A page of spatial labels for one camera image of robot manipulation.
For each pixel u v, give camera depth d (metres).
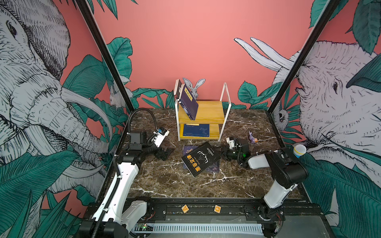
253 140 1.01
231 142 0.90
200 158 0.90
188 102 0.86
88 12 0.72
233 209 0.75
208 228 0.70
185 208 0.75
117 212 0.40
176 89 0.76
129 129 0.58
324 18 0.72
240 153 0.76
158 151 0.67
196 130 1.01
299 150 0.70
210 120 0.88
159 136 0.66
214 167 0.88
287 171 0.48
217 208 0.75
